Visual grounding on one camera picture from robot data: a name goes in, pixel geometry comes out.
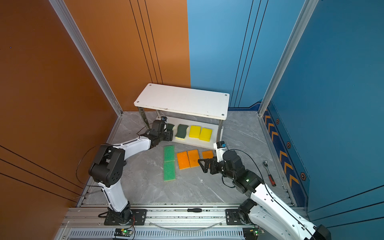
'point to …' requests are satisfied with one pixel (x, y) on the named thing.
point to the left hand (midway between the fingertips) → (168, 130)
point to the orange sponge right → (207, 154)
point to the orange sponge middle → (193, 157)
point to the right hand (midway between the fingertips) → (204, 160)
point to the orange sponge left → (183, 160)
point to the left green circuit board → (123, 232)
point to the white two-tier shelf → (196, 116)
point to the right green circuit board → (251, 233)
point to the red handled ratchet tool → (265, 163)
